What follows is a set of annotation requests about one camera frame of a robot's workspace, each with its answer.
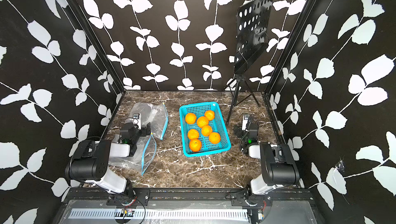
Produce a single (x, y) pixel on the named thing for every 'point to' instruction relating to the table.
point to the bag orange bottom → (190, 118)
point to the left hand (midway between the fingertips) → (142, 119)
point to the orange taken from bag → (195, 144)
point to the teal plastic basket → (217, 124)
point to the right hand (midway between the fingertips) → (243, 121)
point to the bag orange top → (201, 121)
